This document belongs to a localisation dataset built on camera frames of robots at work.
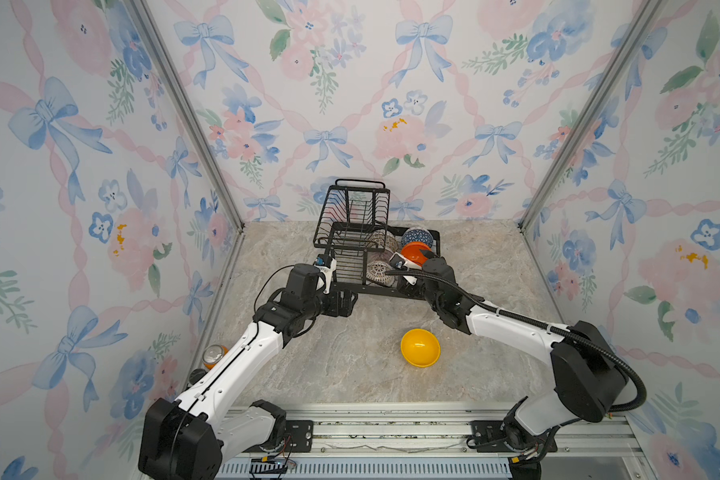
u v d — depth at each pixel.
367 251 0.82
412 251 1.03
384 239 0.85
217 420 0.41
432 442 0.75
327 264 0.70
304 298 0.59
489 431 0.74
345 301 0.72
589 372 0.44
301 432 0.75
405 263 0.73
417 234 1.10
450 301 0.65
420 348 0.86
